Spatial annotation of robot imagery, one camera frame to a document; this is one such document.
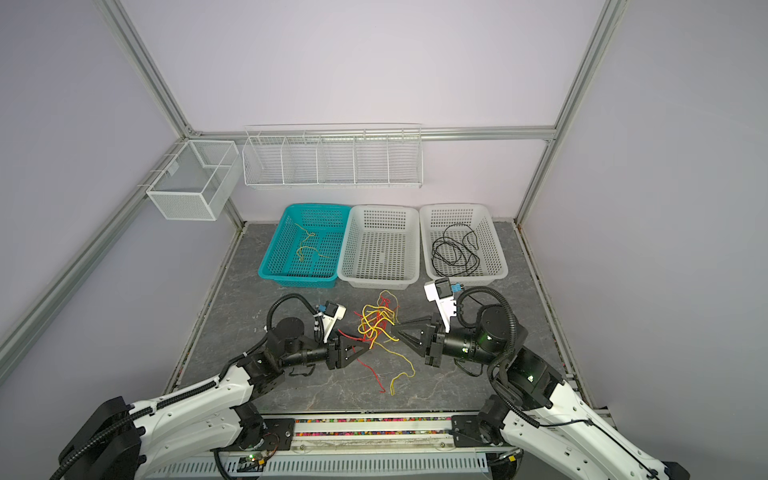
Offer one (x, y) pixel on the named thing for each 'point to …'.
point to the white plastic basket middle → (380, 247)
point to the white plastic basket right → (435, 218)
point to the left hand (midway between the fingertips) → (364, 349)
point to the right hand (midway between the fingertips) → (392, 335)
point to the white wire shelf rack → (333, 155)
